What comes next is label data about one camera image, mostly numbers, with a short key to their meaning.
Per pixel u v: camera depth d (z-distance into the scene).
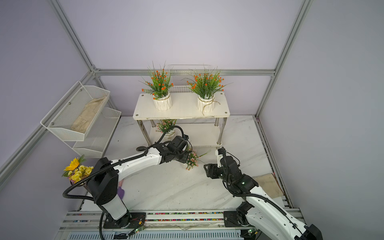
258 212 0.60
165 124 0.86
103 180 0.45
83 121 0.77
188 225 0.73
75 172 0.65
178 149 0.67
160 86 0.65
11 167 0.51
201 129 1.12
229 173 0.58
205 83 0.72
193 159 0.80
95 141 0.93
